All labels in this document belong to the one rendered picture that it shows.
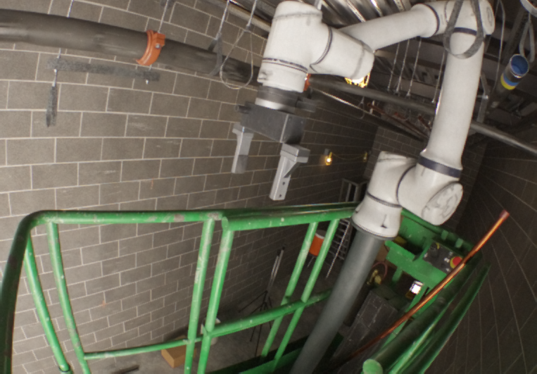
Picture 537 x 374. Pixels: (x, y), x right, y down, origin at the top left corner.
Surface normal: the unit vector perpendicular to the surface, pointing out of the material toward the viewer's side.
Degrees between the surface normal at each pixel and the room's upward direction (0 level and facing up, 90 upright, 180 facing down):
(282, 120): 90
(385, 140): 90
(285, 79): 89
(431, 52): 90
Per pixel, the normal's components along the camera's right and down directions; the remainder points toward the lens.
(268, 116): -0.76, -0.02
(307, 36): 0.37, 0.37
